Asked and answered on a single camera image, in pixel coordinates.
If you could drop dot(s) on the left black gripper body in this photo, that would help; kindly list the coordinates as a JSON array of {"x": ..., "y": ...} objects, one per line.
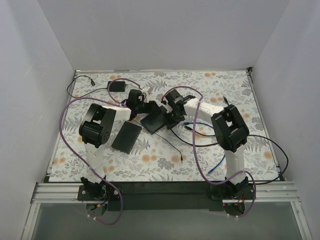
[{"x": 152, "y": 107}]

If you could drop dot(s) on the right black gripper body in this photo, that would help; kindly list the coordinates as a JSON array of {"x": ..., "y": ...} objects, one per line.
[{"x": 173, "y": 118}]

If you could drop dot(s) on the black network switch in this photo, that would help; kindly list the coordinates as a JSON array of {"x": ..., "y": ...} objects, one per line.
[
  {"x": 126, "y": 137},
  {"x": 153, "y": 122}
]

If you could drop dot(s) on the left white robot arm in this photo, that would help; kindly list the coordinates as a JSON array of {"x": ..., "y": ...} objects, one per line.
[{"x": 98, "y": 122}]

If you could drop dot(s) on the floral patterned table mat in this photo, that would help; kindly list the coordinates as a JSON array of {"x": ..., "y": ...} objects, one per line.
[{"x": 187, "y": 151}]

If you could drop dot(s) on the black power adapter brick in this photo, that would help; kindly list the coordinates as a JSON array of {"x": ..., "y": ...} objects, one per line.
[{"x": 116, "y": 86}]

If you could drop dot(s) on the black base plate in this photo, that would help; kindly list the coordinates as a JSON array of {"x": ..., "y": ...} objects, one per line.
[{"x": 162, "y": 195}]

